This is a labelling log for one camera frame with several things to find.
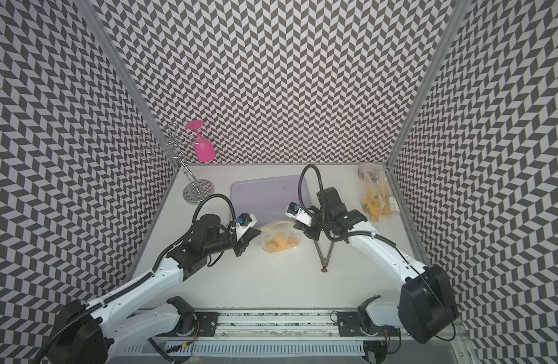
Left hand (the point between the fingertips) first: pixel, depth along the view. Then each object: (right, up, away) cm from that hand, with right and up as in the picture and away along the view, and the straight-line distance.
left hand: (258, 233), depth 77 cm
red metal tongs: (+24, -13, +9) cm, 29 cm away
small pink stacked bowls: (+50, +23, +34) cm, 65 cm away
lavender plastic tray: (0, +10, +30) cm, 32 cm away
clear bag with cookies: (+7, -2, +4) cm, 9 cm away
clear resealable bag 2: (+46, +11, +16) cm, 50 cm away
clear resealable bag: (+50, +8, +12) cm, 52 cm away
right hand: (+14, +2, +3) cm, 15 cm away
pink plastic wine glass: (-27, +32, +21) cm, 46 cm away
